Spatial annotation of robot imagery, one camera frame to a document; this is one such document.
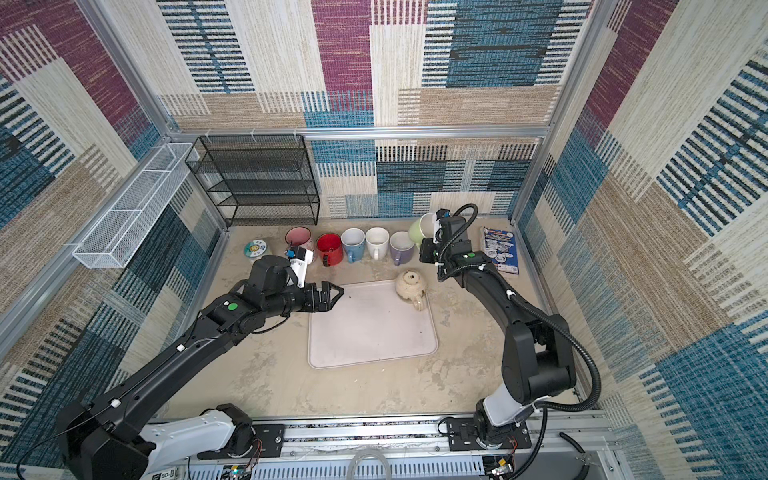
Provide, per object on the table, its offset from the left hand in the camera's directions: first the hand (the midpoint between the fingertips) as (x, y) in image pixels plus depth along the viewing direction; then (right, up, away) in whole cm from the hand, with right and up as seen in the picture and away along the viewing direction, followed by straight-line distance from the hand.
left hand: (331, 287), depth 75 cm
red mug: (-5, +10, +27) cm, 29 cm away
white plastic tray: (+9, -13, +18) cm, 23 cm away
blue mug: (+2, +12, +30) cm, 32 cm away
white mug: (+10, +12, +28) cm, 32 cm away
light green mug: (+24, +15, +11) cm, 30 cm away
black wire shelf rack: (-34, +35, +37) cm, 60 cm away
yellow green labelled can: (-31, +9, +27) cm, 42 cm away
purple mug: (+19, +11, +33) cm, 39 cm away
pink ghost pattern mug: (-16, +14, +29) cm, 36 cm away
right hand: (+24, +10, +14) cm, 30 cm away
